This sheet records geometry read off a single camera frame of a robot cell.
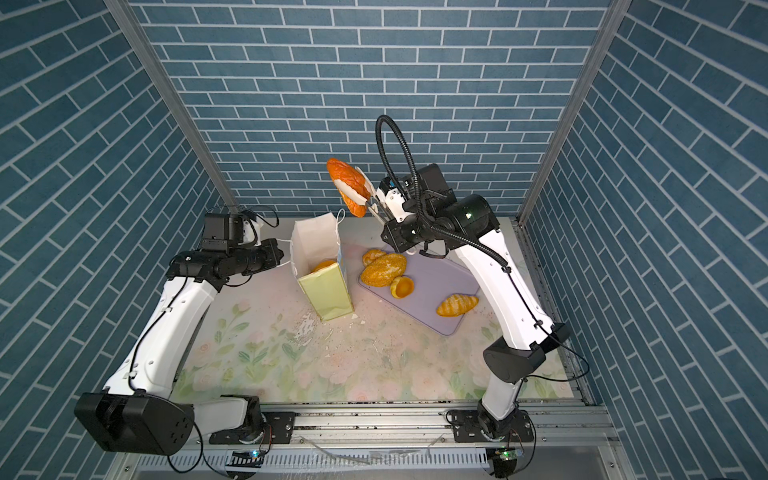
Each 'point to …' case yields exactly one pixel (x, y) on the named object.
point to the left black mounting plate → (264, 429)
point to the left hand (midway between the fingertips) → (285, 250)
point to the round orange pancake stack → (322, 265)
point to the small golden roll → (370, 255)
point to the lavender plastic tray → (434, 278)
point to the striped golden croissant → (456, 305)
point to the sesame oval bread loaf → (381, 271)
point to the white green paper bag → (315, 239)
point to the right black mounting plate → (467, 428)
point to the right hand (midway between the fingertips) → (383, 229)
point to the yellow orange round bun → (402, 287)
